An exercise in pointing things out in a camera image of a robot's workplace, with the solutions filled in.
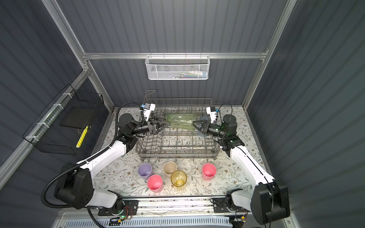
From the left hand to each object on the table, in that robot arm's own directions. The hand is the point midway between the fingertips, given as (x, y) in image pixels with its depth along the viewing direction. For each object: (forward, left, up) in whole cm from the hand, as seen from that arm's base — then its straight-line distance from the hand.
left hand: (170, 123), depth 68 cm
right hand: (0, -11, -3) cm, 11 cm away
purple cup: (-11, +17, -30) cm, 36 cm away
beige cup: (-10, +3, -29) cm, 31 cm away
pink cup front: (-18, +11, -32) cm, 39 cm away
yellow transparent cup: (-19, -3, -23) cm, 30 cm away
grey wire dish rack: (+12, -5, -33) cm, 35 cm away
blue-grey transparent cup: (+11, -19, -10) cm, 24 cm away
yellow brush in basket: (-2, +44, -6) cm, 45 cm away
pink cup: (-13, -21, -31) cm, 39 cm away
